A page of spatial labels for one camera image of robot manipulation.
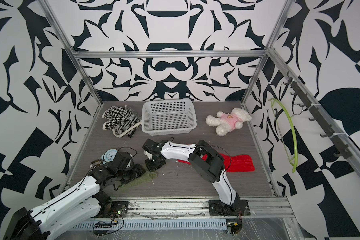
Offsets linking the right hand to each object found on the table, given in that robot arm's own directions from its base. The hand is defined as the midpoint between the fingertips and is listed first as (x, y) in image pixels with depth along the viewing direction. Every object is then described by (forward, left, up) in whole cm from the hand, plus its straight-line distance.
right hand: (150, 167), depth 87 cm
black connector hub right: (-28, -42, -3) cm, 51 cm away
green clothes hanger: (+10, -67, +31) cm, 75 cm away
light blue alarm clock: (+5, +24, +4) cm, 25 cm away
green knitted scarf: (-7, +1, +4) cm, 8 cm away
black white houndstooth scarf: (+26, +19, +10) cm, 34 cm away
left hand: (-3, +4, +4) cm, 6 cm away
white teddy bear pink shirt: (+27, -48, +6) cm, 55 cm away
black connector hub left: (-27, +20, -3) cm, 34 cm away
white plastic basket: (+32, -9, +7) cm, 34 cm away
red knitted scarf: (+1, -49, +2) cm, 49 cm away
